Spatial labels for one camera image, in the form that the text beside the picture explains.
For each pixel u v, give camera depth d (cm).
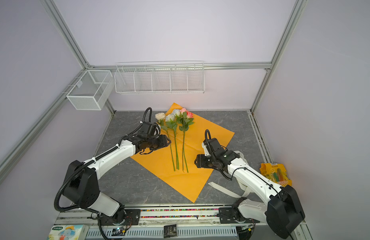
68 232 66
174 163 93
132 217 74
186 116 111
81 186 43
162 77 97
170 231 68
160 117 111
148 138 71
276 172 84
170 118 111
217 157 62
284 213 39
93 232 71
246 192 80
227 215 72
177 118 115
